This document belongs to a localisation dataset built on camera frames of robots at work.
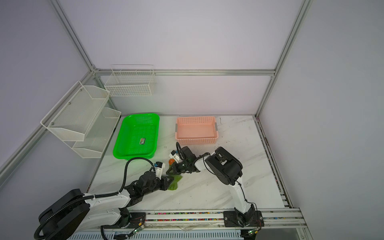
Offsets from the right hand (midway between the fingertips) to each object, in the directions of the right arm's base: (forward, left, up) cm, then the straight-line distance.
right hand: (167, 173), depth 89 cm
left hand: (-5, -4, +3) cm, 7 cm away
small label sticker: (+24, +22, +1) cm, 32 cm away
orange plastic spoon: (+8, -1, +2) cm, 8 cm away
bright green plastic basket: (+28, +27, 0) cm, 39 cm away
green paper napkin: (-7, -5, +1) cm, 9 cm away
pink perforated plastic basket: (+34, -17, 0) cm, 38 cm away
